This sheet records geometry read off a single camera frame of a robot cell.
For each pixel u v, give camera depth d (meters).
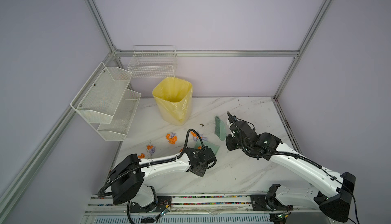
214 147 0.95
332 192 0.39
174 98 1.06
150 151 0.91
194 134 0.73
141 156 0.89
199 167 0.57
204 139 0.96
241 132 0.53
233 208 0.73
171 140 0.95
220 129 0.79
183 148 0.56
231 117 0.64
